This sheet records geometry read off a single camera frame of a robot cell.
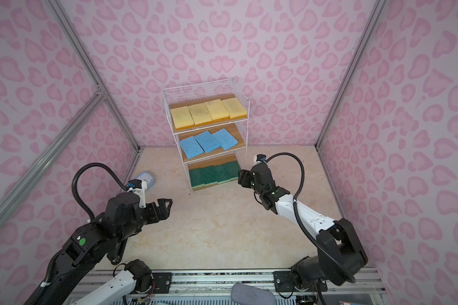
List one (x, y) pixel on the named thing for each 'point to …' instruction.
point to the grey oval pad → (249, 295)
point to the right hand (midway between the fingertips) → (244, 172)
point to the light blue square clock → (148, 177)
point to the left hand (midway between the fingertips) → (164, 202)
